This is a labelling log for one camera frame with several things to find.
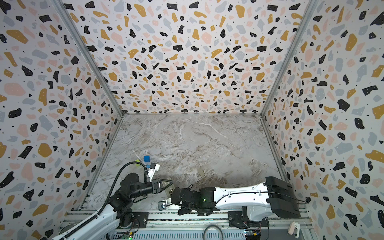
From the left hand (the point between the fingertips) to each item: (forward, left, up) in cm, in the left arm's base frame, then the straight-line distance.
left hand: (171, 183), depth 72 cm
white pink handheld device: (-19, -58, -12) cm, 62 cm away
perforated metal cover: (-20, -17, -7) cm, 27 cm away
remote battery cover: (+11, -15, -14) cm, 23 cm away
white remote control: (-4, +1, -4) cm, 6 cm away
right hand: (-5, 0, -2) cm, 6 cm away
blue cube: (+21, +20, -15) cm, 33 cm away
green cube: (+8, +17, +5) cm, 19 cm away
